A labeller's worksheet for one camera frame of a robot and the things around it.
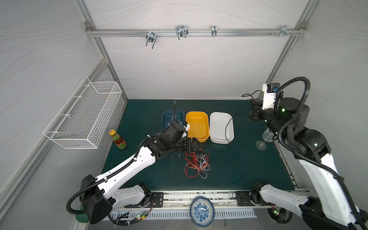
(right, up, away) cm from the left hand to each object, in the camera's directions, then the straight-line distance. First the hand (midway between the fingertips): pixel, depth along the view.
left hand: (193, 145), depth 72 cm
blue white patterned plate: (+5, -33, -2) cm, 33 cm away
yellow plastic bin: (+6, +7, +33) cm, 35 cm away
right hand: (+25, +22, -15) cm, 36 cm away
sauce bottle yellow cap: (-44, -1, +13) cm, 46 cm away
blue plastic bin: (-18, +13, +36) cm, 42 cm away
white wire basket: (-55, +11, -6) cm, 56 cm away
